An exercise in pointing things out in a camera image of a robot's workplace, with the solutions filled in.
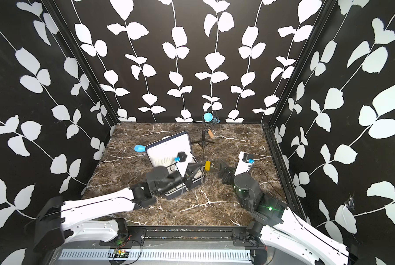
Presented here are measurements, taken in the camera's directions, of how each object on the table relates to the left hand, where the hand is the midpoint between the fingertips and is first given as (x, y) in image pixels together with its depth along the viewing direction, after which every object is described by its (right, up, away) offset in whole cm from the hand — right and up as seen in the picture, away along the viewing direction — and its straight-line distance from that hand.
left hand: (201, 161), depth 66 cm
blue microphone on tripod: (+4, +20, +22) cm, 30 cm away
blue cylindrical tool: (-39, +3, +35) cm, 53 cm away
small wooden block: (+6, +12, +47) cm, 49 cm away
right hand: (+10, 0, +2) cm, 10 cm away
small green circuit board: (-35, -42, +6) cm, 55 cm away
